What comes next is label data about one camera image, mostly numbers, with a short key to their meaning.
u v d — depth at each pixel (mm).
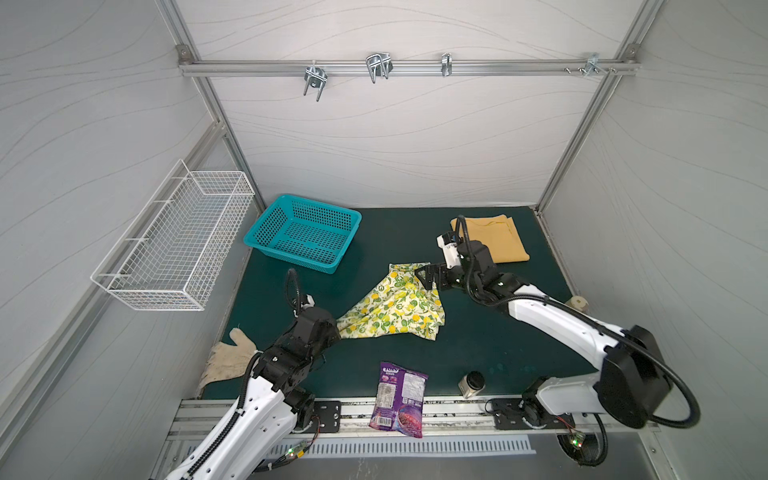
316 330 605
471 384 703
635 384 414
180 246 701
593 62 765
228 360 820
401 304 881
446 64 782
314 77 790
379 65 765
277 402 510
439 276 718
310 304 722
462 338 844
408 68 794
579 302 827
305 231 1138
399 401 735
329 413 743
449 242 729
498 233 1117
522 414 732
